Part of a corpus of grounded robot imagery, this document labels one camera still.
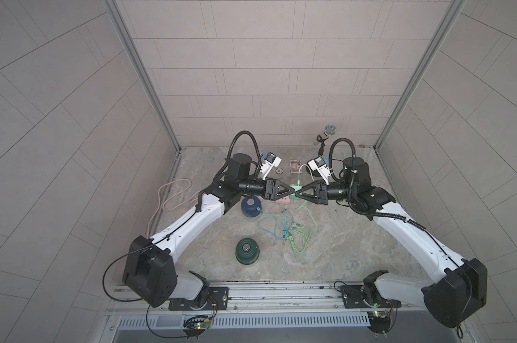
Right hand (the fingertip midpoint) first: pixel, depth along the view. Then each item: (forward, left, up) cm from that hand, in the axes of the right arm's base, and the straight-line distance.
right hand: (299, 196), depth 67 cm
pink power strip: (-3, +5, +2) cm, 6 cm away
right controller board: (-31, -24, -31) cm, 50 cm away
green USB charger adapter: (+1, +1, +3) cm, 3 cm away
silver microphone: (+29, -16, +2) cm, 33 cm away
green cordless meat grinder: (-10, +18, -16) cm, 27 cm away
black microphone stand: (+32, -16, -15) cm, 39 cm away
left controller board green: (-29, +35, -24) cm, 51 cm away
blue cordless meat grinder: (+7, +18, -15) cm, 24 cm away
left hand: (+2, +3, 0) cm, 3 cm away
